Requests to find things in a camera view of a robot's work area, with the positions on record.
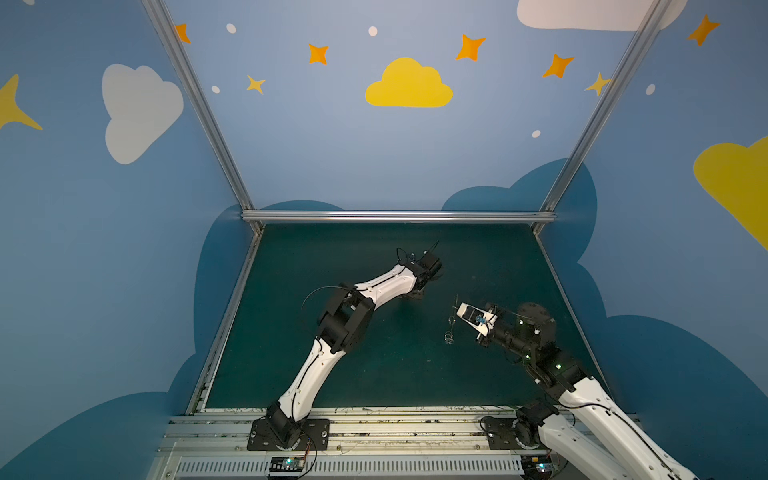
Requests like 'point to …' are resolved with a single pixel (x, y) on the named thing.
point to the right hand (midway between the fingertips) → (467, 301)
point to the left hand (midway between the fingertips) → (410, 292)
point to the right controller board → (537, 466)
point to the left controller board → (287, 464)
